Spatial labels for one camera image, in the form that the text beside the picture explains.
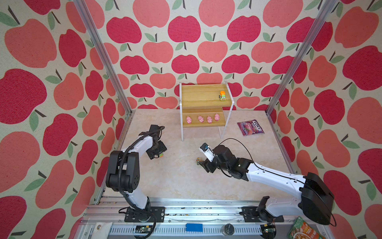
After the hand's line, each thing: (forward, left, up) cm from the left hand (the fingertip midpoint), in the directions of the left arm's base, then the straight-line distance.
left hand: (163, 152), depth 94 cm
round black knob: (-41, -33, +7) cm, 53 cm away
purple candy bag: (+20, -62, 0) cm, 66 cm away
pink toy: (+15, -17, +14) cm, 27 cm away
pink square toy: (+15, -24, +15) cm, 32 cm away
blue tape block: (-40, -18, -2) cm, 44 cm away
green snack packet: (-41, -70, -1) cm, 82 cm away
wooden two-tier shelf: (+11, -26, +30) cm, 41 cm away
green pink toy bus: (-4, -23, -1) cm, 23 cm away
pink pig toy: (+17, -35, +15) cm, 41 cm away
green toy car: (-1, +2, -2) cm, 3 cm away
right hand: (-8, -26, +10) cm, 29 cm away
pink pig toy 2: (+15, -30, +15) cm, 36 cm away
